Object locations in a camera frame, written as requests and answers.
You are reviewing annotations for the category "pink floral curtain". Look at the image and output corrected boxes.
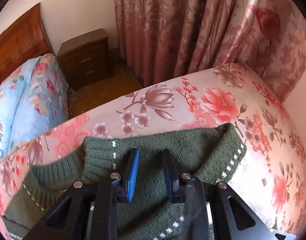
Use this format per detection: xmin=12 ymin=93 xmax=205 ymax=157
xmin=114 ymin=0 xmax=306 ymax=101

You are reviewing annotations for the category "blue floral quilt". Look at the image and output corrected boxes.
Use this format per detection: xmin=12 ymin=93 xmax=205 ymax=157
xmin=0 ymin=53 xmax=68 ymax=161

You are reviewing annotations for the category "dark wooden nightstand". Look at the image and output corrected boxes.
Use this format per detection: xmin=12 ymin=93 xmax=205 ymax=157
xmin=56 ymin=29 xmax=113 ymax=91

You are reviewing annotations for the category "brown wooden headboard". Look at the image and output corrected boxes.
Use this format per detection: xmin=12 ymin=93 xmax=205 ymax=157
xmin=0 ymin=3 xmax=54 ymax=85

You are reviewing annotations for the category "green knitted sweater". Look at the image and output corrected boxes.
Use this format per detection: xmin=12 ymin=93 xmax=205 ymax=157
xmin=3 ymin=124 xmax=246 ymax=239

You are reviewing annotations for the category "pink floral bed sheet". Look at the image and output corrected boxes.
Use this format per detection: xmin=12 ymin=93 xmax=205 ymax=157
xmin=0 ymin=63 xmax=306 ymax=239

